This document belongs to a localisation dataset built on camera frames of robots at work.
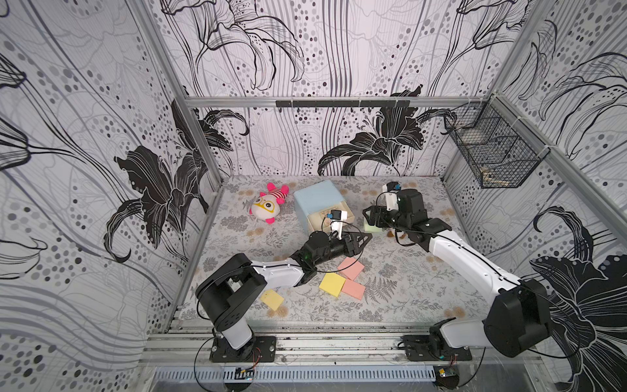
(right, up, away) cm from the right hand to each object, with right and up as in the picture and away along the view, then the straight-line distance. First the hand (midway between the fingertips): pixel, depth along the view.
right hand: (374, 209), depth 84 cm
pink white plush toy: (-41, +1, +17) cm, 45 cm away
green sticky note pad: (-3, -6, -7) cm, 10 cm away
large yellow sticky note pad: (-15, -27, +2) cm, 31 cm away
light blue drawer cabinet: (-21, +2, +9) cm, 23 cm away
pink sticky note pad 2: (-7, -28, 0) cm, 29 cm away
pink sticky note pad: (-7, -23, +4) cm, 24 cm away
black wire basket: (+48, +21, +4) cm, 53 cm away
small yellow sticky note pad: (-36, -31, -1) cm, 48 cm away
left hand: (-3, -10, -7) cm, 12 cm away
